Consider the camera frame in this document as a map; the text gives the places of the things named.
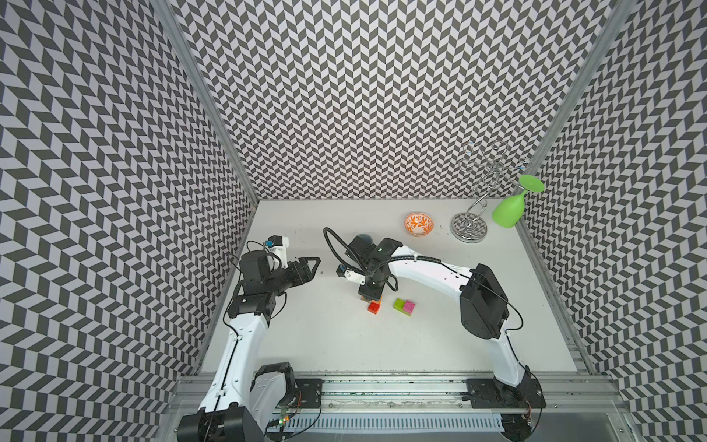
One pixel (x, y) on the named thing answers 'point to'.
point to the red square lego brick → (374, 307)
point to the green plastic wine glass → (510, 210)
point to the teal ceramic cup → (365, 238)
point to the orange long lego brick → (363, 300)
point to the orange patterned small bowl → (419, 224)
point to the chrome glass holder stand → (471, 226)
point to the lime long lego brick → (399, 305)
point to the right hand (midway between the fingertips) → (371, 293)
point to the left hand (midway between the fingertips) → (311, 264)
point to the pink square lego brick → (408, 307)
